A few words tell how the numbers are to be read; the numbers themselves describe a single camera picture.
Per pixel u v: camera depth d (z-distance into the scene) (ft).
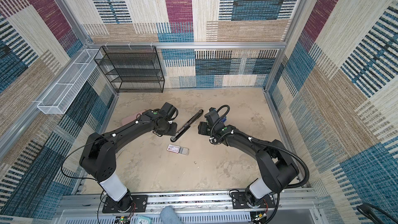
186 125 3.22
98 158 1.50
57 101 2.30
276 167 1.44
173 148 2.94
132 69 3.63
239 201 2.39
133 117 3.45
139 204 2.41
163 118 2.21
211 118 2.25
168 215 2.23
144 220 2.22
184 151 2.97
